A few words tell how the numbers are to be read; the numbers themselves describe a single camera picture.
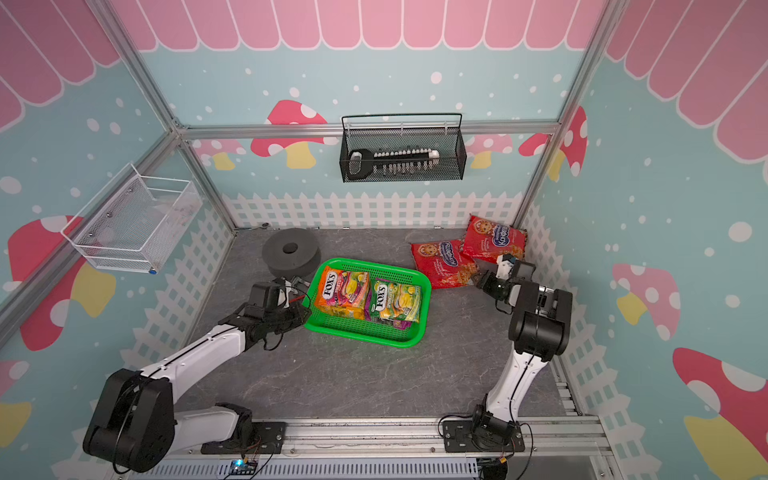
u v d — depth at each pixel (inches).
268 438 29.2
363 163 35.2
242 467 28.6
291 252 41.9
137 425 16.2
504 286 35.1
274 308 28.7
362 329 36.5
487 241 44.3
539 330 20.2
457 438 29.2
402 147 36.3
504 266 37.1
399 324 36.2
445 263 40.9
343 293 36.1
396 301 35.3
